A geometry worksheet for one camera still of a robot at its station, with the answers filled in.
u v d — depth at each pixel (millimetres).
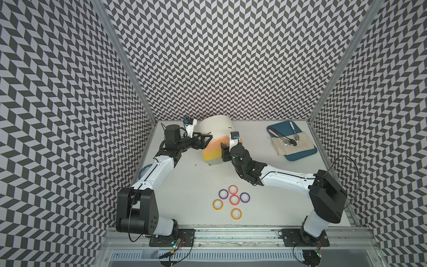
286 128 1156
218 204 825
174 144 664
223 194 863
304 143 1047
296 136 1081
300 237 644
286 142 1055
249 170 624
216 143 774
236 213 802
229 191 867
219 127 853
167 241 668
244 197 846
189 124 739
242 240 738
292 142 1071
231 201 833
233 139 689
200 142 748
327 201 448
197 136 813
